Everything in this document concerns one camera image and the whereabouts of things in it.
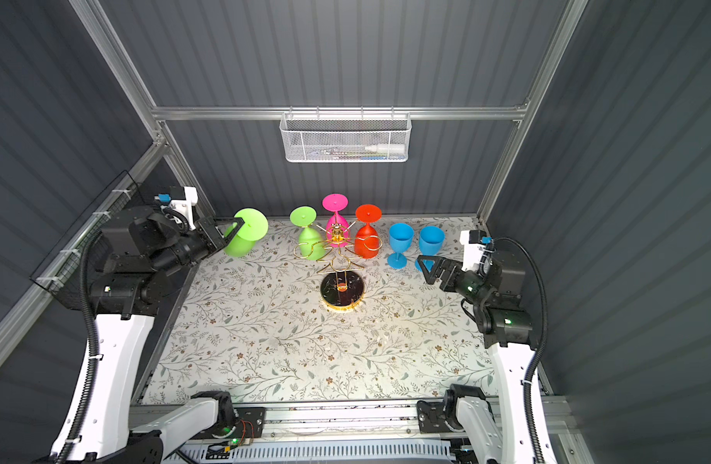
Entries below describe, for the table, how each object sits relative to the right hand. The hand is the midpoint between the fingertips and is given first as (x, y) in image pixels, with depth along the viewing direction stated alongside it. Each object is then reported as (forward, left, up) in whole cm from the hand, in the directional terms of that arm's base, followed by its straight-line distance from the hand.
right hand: (435, 263), depth 68 cm
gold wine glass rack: (+10, +25, -28) cm, 39 cm away
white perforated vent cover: (-34, +29, -31) cm, 54 cm away
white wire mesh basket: (+75, +26, -9) cm, 80 cm away
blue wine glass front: (+22, -5, -17) cm, 28 cm away
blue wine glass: (+23, +5, -17) cm, 29 cm away
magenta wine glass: (+11, +24, +2) cm, 27 cm away
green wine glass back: (+17, +34, 0) cm, 38 cm away
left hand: (+2, +42, +13) cm, 45 cm away
